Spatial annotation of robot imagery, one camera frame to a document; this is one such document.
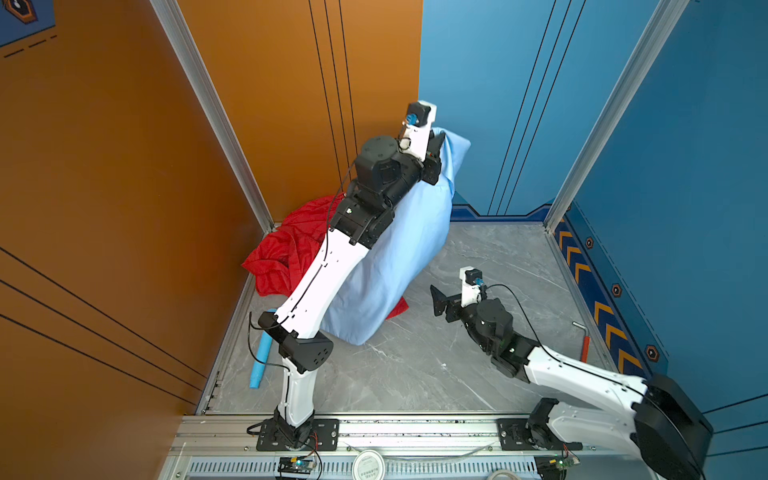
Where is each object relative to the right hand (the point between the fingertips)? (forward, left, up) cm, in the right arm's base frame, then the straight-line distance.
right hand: (443, 284), depth 79 cm
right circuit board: (-38, -25, -22) cm, 50 cm away
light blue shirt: (+1, +10, +7) cm, 12 cm away
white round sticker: (-38, +19, -13) cm, 45 cm away
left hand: (+11, +3, +38) cm, 40 cm away
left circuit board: (-37, +37, -21) cm, 56 cm away
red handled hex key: (-11, -42, -21) cm, 48 cm away
